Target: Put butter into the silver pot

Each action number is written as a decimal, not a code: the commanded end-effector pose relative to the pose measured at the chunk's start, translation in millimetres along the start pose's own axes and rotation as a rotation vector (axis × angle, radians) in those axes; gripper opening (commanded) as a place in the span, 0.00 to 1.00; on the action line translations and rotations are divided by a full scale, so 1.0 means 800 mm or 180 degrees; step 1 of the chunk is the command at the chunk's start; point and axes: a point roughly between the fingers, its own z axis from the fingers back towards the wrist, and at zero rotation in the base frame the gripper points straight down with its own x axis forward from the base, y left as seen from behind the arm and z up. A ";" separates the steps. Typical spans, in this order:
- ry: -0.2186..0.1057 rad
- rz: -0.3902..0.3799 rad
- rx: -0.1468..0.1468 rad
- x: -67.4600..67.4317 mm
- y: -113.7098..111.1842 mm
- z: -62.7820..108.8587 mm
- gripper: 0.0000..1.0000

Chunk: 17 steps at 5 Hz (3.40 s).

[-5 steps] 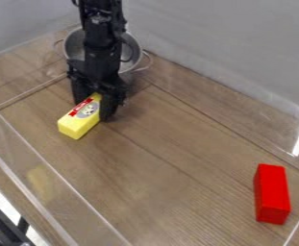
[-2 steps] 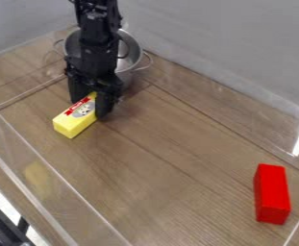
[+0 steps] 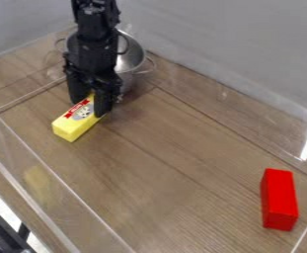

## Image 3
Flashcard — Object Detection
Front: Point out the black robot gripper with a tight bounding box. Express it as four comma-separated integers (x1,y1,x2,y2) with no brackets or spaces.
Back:
63,13,124,118

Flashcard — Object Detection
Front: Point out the yellow butter block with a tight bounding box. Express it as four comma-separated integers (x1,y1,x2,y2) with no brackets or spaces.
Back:
51,95,101,142

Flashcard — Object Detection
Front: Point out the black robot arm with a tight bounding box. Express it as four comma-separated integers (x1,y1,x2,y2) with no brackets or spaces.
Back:
63,0,124,118

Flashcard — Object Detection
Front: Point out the silver metal pot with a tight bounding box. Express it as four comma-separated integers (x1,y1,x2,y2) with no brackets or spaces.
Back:
62,31,156,94

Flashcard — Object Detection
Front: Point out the red rectangular block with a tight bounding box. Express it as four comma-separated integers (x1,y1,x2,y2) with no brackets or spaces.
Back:
260,168,300,231

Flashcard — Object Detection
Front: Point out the clear acrylic enclosure wall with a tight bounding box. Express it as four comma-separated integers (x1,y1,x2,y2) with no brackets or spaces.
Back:
0,33,307,253

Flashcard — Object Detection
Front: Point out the black metal stand frame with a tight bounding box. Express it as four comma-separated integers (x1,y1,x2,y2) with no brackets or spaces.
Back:
0,215,38,253

